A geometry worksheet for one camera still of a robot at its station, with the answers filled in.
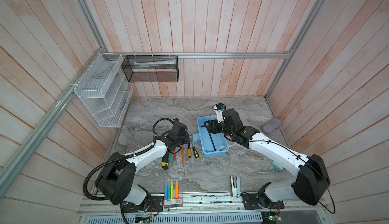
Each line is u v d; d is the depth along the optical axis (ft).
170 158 2.88
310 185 1.33
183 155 2.94
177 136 2.19
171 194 2.46
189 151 2.96
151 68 3.44
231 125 2.00
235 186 2.52
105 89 2.39
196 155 2.88
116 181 1.39
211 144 3.09
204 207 2.40
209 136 3.22
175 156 2.96
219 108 2.34
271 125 3.31
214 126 2.32
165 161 2.82
